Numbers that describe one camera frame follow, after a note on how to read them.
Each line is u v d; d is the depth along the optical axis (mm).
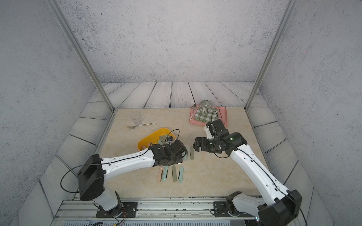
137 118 1096
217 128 556
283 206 364
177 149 620
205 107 1180
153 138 989
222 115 1149
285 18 737
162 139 1012
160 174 848
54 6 699
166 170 867
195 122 1116
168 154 609
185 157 657
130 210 728
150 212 729
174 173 863
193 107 1221
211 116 1156
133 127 1078
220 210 725
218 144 531
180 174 847
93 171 487
